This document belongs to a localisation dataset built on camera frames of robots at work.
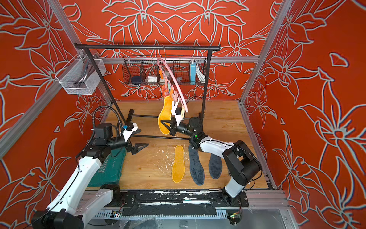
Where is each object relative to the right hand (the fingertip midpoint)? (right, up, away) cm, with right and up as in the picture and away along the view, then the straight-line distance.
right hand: (158, 122), depth 73 cm
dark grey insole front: (+33, -27, +12) cm, 45 cm away
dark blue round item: (-20, +29, +25) cm, 43 cm away
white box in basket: (-7, +26, +14) cm, 31 cm away
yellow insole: (+4, +4, 0) cm, 5 cm away
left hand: (-9, -7, +1) cm, 11 cm away
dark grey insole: (+22, -29, +10) cm, 38 cm away
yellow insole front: (+10, -29, +11) cm, 33 cm away
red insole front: (+3, +17, +5) cm, 18 cm away
